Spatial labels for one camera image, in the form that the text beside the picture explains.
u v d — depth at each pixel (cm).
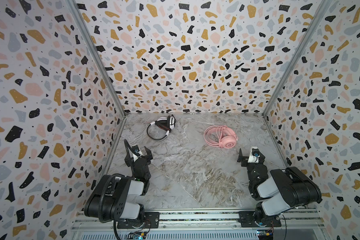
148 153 83
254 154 74
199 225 73
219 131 103
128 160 78
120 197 44
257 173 68
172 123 106
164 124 106
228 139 97
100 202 39
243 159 80
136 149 74
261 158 80
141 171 65
